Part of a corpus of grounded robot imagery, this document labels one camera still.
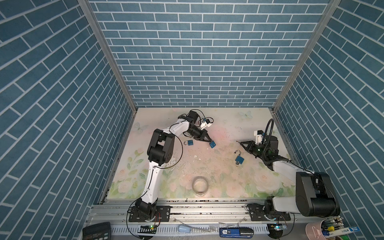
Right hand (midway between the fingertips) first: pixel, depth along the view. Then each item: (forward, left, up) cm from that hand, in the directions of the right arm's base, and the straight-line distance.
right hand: (240, 141), depth 89 cm
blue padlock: (0, +16, -5) cm, 17 cm away
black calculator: (-49, +66, -7) cm, 83 cm away
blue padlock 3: (-5, -1, -12) cm, 13 cm away
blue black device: (-44, +4, -6) cm, 45 cm away
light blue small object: (-44, +29, -9) cm, 54 cm away
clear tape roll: (-24, +22, -11) cm, 35 cm away
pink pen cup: (-41, -29, -5) cm, 50 cm away
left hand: (+2, +18, -3) cm, 19 cm away
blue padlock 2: (+3, +32, -9) cm, 33 cm away
